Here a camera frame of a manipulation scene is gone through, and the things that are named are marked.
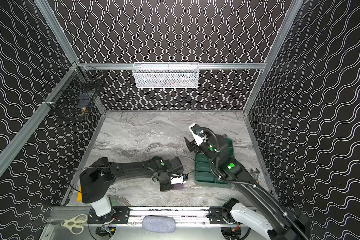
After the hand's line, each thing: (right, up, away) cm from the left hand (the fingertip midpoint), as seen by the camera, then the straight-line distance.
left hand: (173, 188), depth 80 cm
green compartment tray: (+18, +4, +8) cm, 20 cm away
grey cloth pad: (-6, -13, -9) cm, 17 cm away
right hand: (+10, +31, -8) cm, 34 cm away
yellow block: (-50, -4, 0) cm, 50 cm away
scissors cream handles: (-47, -14, -8) cm, 49 cm away
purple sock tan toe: (+3, +4, -6) cm, 8 cm away
